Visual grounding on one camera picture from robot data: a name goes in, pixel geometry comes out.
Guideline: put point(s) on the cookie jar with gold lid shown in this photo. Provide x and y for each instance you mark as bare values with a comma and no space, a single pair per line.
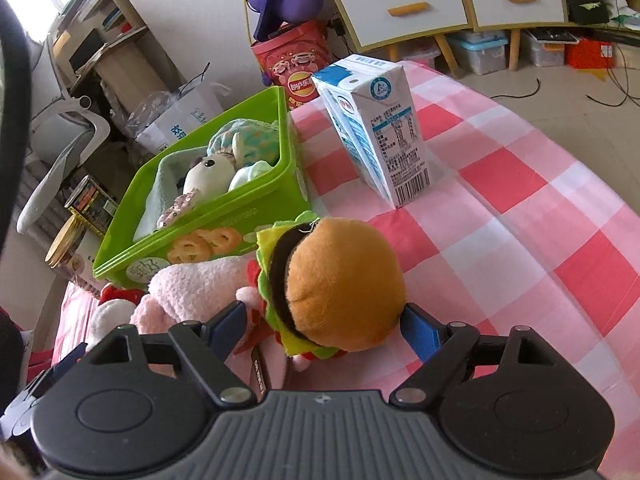
67,245

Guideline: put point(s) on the black drink can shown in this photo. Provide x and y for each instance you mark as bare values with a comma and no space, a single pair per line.
90,205

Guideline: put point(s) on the clear storage box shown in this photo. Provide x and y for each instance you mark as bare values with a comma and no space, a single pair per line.
420,55
550,49

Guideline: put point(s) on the wooden desk with shelves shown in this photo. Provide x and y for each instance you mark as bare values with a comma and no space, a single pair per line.
115,55

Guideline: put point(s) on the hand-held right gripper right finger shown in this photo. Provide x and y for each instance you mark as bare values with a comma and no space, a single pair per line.
417,330

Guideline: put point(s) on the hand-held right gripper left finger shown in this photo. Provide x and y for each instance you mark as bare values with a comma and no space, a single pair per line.
227,327

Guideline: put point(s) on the green plastic box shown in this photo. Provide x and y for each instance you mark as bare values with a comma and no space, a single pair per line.
225,230

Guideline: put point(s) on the mouse doll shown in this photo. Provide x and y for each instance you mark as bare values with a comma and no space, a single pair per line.
207,170

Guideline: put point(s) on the wooden shelf cabinet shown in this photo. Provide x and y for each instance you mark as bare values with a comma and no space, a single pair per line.
400,7

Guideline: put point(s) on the teal towel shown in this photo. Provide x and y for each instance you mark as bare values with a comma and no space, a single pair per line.
165,180

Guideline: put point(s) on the grey office chair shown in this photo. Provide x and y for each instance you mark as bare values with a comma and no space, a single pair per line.
55,135

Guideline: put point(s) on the pink plush toy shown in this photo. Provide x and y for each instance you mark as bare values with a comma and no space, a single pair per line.
195,285

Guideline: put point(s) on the low white drawer cabinet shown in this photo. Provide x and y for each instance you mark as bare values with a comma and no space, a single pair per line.
520,0

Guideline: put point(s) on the blue and white milk carton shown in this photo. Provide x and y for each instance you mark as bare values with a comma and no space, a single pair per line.
380,125

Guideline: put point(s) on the white paper bag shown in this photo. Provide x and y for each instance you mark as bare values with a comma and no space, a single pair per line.
190,110

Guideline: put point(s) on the black power plug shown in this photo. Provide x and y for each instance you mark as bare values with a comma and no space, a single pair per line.
337,27

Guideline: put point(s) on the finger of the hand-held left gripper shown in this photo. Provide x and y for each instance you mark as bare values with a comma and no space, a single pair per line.
30,400

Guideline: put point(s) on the red box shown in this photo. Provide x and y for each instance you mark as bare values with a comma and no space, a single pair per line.
590,54

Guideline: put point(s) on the clear plastic bag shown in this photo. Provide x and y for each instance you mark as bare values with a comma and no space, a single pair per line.
145,110

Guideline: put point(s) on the red checked tablecloth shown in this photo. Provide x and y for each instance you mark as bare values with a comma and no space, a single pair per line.
525,200

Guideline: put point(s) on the blue lidded storage box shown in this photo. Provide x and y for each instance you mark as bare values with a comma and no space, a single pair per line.
477,52

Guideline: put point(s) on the black monitor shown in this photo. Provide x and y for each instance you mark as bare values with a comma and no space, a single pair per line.
86,50

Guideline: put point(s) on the red snack bucket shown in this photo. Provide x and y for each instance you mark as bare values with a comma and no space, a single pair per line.
295,60

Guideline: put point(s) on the hamburger plush toy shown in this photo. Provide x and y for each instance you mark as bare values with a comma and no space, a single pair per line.
340,280

